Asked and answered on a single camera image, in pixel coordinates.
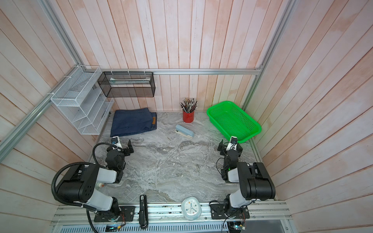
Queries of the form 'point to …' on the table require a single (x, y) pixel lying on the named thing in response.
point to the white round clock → (191, 208)
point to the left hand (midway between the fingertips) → (123, 142)
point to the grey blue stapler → (184, 131)
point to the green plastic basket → (233, 121)
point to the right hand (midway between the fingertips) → (230, 140)
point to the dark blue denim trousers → (127, 121)
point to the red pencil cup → (188, 106)
